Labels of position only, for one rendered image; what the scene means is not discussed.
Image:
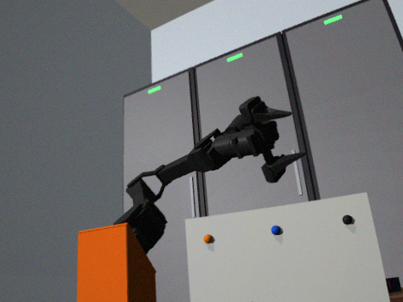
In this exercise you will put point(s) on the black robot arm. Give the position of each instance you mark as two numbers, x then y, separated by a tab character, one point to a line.
144	218

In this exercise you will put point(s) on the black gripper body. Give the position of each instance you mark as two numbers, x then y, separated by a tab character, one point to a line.
254	142

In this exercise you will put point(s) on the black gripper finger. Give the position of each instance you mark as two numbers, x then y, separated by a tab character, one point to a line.
283	161
263	113

